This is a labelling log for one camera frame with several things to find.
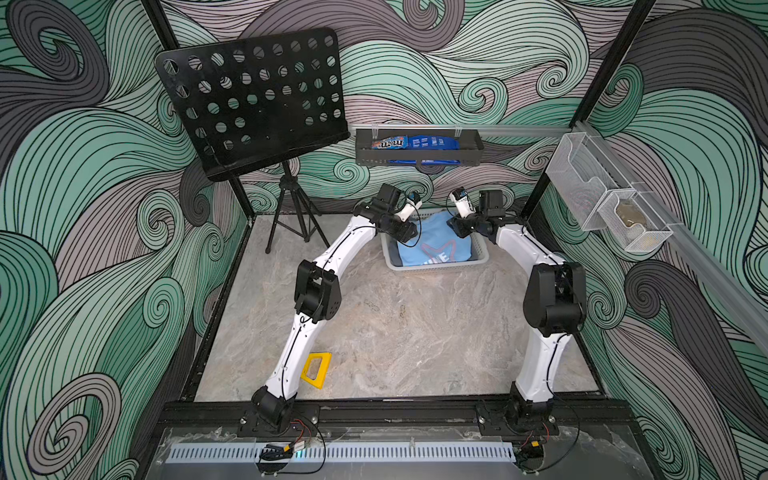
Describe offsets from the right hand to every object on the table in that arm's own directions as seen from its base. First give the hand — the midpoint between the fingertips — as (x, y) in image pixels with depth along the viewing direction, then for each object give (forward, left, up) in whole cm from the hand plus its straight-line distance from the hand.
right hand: (463, 217), depth 98 cm
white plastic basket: (-8, +25, -7) cm, 27 cm away
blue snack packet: (+13, +11, +20) cm, 27 cm away
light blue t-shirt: (-5, +9, -7) cm, 12 cm away
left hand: (-3, +18, +1) cm, 18 cm away
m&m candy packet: (+13, +24, +21) cm, 34 cm away
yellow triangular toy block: (-43, +44, -14) cm, 63 cm away
